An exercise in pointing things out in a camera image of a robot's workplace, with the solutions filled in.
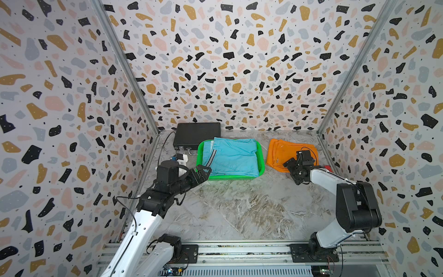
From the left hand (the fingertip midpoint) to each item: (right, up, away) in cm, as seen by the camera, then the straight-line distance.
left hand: (206, 172), depth 71 cm
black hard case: (-20, +19, +49) cm, 56 cm away
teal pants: (+10, +5, +27) cm, 29 cm away
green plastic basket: (-7, +3, +24) cm, 25 cm away
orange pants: (+41, +8, +38) cm, 56 cm away
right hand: (+42, -1, +25) cm, 49 cm away
